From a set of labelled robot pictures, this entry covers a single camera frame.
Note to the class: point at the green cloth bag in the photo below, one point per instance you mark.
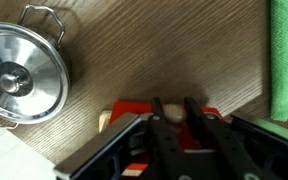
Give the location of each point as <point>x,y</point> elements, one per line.
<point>287,56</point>

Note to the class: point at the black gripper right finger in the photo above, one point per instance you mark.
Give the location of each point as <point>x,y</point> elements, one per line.
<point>214,140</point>

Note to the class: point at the small steel pot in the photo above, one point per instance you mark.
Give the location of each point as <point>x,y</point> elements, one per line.
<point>55,25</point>

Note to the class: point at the steel pot lid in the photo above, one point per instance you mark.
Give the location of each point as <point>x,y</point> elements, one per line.
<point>20,73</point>

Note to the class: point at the red drawer with wooden knob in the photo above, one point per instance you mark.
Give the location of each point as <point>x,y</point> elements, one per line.
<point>130,107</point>

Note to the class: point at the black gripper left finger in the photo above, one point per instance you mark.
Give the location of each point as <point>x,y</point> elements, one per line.
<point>162,140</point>

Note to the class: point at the wooden box with drawer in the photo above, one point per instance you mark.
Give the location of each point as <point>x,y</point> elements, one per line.
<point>104,120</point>

